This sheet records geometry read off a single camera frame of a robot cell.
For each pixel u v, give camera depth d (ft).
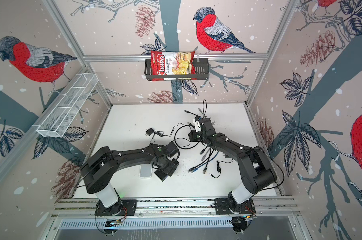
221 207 2.39
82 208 2.49
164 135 3.31
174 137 3.30
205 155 3.03
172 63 2.88
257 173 1.46
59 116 2.42
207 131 2.33
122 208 2.38
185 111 3.85
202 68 3.12
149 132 3.39
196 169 2.82
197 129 2.67
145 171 2.72
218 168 2.85
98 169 1.64
